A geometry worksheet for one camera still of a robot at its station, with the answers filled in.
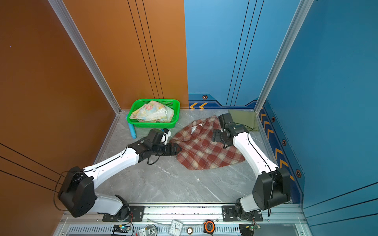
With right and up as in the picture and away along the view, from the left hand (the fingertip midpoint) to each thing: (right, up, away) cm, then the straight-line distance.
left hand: (177, 149), depth 83 cm
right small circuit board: (+39, -34, -14) cm, 54 cm away
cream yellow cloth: (-22, +24, +29) cm, 43 cm away
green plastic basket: (-6, +30, +32) cm, 44 cm away
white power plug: (-12, -32, -21) cm, 40 cm away
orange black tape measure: (+17, -33, -16) cm, 41 cm away
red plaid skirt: (+13, -3, +8) cm, 15 cm away
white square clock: (+1, -34, -15) cm, 37 cm away
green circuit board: (-27, -37, -12) cm, 47 cm away
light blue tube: (-36, +10, +23) cm, 43 cm away
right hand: (+24, +6, +2) cm, 25 cm away
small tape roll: (+8, -34, -18) cm, 39 cm away
